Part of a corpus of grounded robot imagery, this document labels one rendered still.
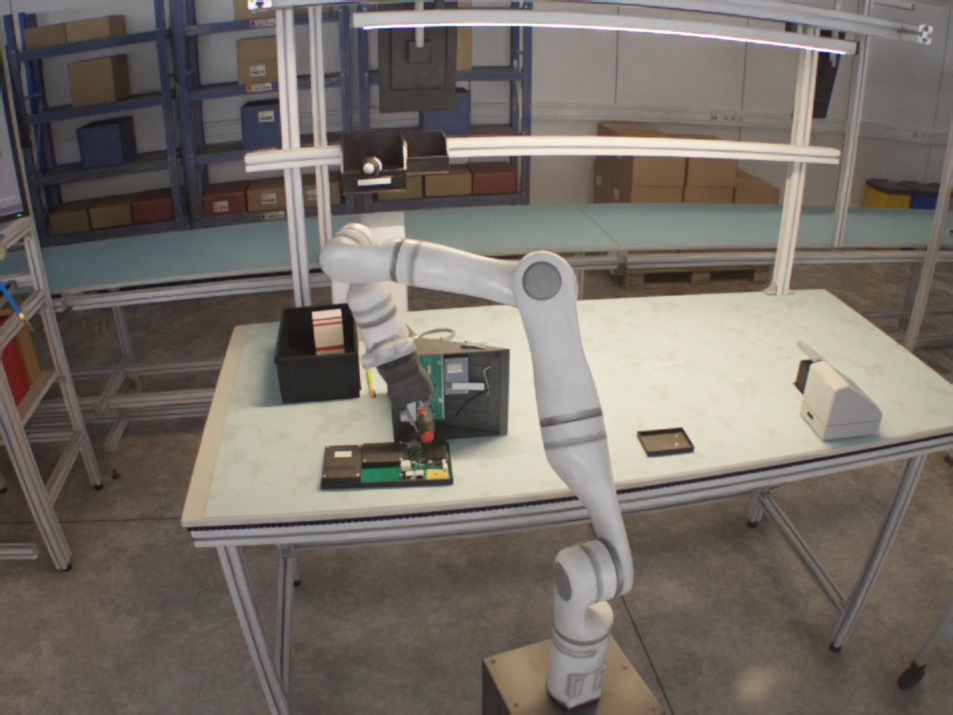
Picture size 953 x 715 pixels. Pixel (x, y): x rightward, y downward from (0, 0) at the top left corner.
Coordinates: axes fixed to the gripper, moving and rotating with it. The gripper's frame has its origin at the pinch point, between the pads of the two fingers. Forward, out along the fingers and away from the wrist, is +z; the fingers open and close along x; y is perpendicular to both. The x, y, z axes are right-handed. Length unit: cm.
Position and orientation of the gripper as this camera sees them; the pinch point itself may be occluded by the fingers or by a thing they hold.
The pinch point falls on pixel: (427, 432)
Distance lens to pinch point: 127.6
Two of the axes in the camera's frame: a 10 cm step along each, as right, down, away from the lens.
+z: 3.2, 8.2, 4.8
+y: -1.4, -4.6, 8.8
